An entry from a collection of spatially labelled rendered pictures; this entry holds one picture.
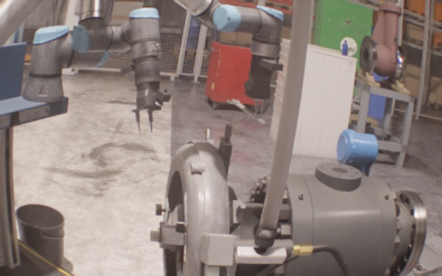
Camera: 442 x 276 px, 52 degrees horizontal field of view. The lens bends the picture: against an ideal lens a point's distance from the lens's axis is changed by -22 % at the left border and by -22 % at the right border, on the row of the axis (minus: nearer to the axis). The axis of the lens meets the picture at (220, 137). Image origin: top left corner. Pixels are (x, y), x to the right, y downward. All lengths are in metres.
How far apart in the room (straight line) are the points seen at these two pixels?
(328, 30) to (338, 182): 7.11
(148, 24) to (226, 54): 5.67
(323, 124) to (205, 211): 4.21
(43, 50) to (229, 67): 5.57
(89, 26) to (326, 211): 1.08
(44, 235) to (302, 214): 1.27
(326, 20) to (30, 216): 7.12
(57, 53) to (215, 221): 0.79
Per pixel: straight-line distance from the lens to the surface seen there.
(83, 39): 1.59
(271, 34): 1.71
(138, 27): 1.57
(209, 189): 1.80
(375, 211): 2.11
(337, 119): 5.92
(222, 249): 1.66
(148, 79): 1.54
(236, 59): 7.26
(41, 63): 1.86
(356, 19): 9.25
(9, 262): 2.23
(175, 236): 1.92
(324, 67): 5.78
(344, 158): 2.38
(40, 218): 2.86
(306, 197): 2.01
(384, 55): 6.10
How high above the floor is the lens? 1.51
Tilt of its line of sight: 14 degrees down
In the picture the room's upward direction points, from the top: 8 degrees clockwise
